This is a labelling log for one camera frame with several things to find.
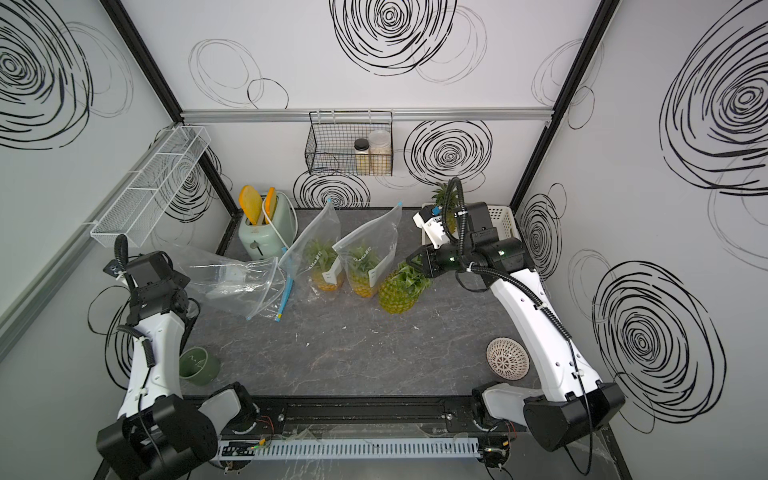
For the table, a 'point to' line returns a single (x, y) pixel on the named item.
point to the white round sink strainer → (508, 358)
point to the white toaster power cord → (297, 221)
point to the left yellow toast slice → (251, 204)
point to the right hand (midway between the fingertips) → (412, 261)
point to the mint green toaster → (269, 241)
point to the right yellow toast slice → (270, 205)
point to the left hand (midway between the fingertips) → (156, 279)
